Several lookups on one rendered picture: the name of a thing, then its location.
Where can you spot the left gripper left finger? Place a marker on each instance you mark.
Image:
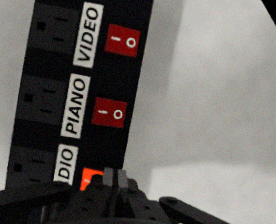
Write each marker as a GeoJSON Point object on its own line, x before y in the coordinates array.
{"type": "Point", "coordinates": [54, 196]}

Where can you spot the black power strip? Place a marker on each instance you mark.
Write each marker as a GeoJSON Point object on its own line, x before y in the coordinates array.
{"type": "Point", "coordinates": [77, 91]}

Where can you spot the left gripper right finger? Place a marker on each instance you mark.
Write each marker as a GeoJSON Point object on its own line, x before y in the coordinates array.
{"type": "Point", "coordinates": [176, 210]}

